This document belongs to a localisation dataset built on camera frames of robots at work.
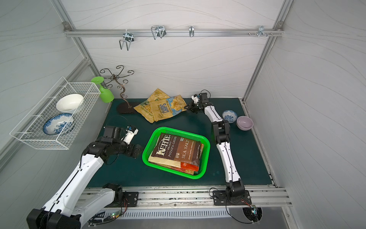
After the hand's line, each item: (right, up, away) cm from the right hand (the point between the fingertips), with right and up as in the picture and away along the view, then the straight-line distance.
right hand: (184, 106), depth 112 cm
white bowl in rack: (-59, 0, -40) cm, 71 cm away
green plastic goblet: (-52, +7, -17) cm, 55 cm away
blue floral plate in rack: (-57, -10, -47) cm, 75 cm away
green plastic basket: (-20, -22, -24) cm, 38 cm away
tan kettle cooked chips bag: (0, -37, -34) cm, 51 cm away
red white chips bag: (+1, -35, -34) cm, 48 cm away
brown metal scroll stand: (-51, -1, +3) cm, 51 cm away
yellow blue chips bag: (-13, 0, +3) cm, 14 cm away
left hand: (-27, -24, -34) cm, 49 cm away
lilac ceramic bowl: (+45, -13, -9) cm, 47 cm away
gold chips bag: (-23, +10, +9) cm, 27 cm away
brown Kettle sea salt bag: (-7, -28, -28) cm, 40 cm away
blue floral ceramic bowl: (+35, -8, -4) cm, 37 cm away
